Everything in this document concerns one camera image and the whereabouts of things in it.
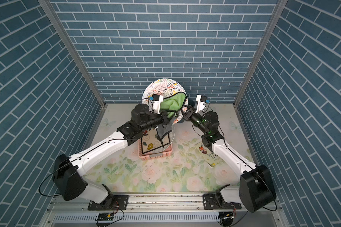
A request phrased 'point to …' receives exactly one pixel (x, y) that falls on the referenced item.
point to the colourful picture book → (210, 157)
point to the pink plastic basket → (164, 151)
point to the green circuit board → (104, 216)
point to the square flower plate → (151, 140)
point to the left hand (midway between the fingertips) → (180, 112)
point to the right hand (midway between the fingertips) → (179, 106)
